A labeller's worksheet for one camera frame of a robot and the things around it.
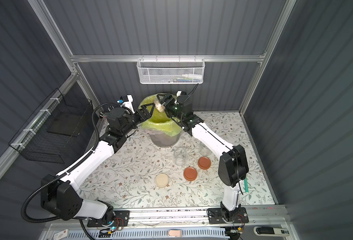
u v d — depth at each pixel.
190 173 0.89
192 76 0.93
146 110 0.66
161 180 0.85
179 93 0.75
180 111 0.64
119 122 0.57
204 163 0.92
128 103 0.67
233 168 0.47
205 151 1.01
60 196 0.41
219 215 0.74
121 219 0.72
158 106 0.75
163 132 0.82
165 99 0.70
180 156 0.95
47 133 0.72
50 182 0.40
